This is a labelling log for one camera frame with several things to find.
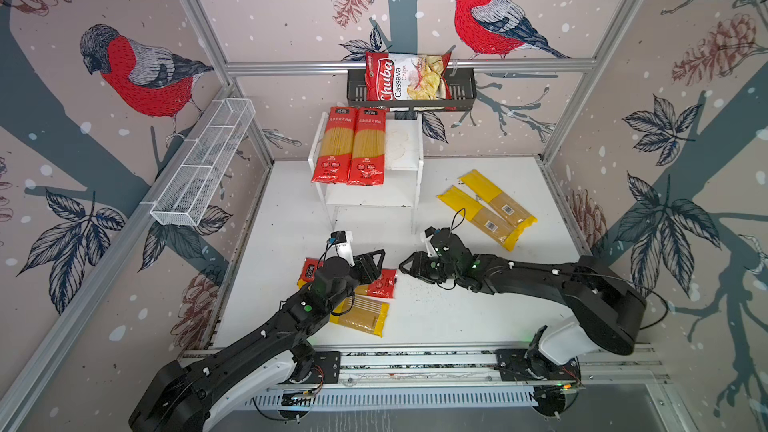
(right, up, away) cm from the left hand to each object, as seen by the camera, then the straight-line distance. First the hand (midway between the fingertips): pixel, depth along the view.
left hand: (379, 255), depth 77 cm
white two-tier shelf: (+7, +25, -1) cm, 26 cm away
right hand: (+5, -7, +6) cm, 11 cm away
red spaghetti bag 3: (+1, -12, +9) cm, 14 cm away
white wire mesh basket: (-48, +25, +1) cm, 54 cm away
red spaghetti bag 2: (-3, +28, -2) cm, 29 cm away
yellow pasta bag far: (+42, +14, +30) cm, 54 cm away
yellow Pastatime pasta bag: (-5, -17, +5) cm, 19 cm away
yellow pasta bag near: (+34, +8, +24) cm, 42 cm away
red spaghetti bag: (-11, +26, -3) cm, 29 cm away
